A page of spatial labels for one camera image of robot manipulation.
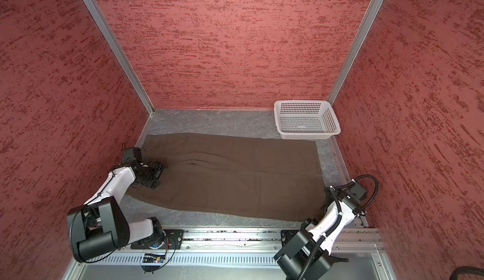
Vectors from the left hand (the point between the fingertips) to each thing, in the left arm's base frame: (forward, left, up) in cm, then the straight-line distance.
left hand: (166, 175), depth 87 cm
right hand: (-11, -72, 0) cm, 73 cm away
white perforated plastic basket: (+42, -76, -5) cm, 87 cm away
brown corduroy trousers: (+2, -47, -5) cm, 47 cm away
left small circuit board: (-32, -1, -8) cm, 33 cm away
